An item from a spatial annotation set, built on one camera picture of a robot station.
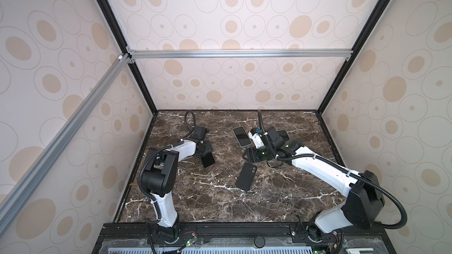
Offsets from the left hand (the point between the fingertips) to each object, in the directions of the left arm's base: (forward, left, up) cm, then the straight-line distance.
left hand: (211, 145), depth 98 cm
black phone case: (-17, -19, -3) cm, 26 cm away
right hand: (-12, -19, +11) cm, 25 cm away
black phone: (-8, +1, -1) cm, 9 cm away
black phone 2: (+11, -43, -4) cm, 45 cm away
